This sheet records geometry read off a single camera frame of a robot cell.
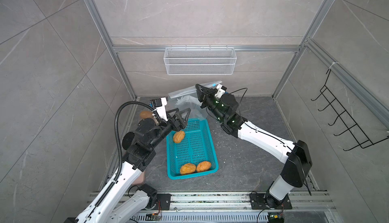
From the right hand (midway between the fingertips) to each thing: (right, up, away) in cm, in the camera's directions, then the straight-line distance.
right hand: (196, 84), depth 66 cm
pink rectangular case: (-30, -48, +13) cm, 58 cm away
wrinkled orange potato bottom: (+4, -42, +14) cm, 44 cm away
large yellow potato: (-11, -28, +27) cm, 40 cm away
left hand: (-4, -11, -3) cm, 12 cm away
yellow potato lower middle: (-5, -43, +14) cm, 45 cm away
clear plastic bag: (-4, -5, +13) cm, 15 cm away
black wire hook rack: (+67, -18, -2) cm, 70 cm away
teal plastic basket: (-1, -39, +22) cm, 45 cm away
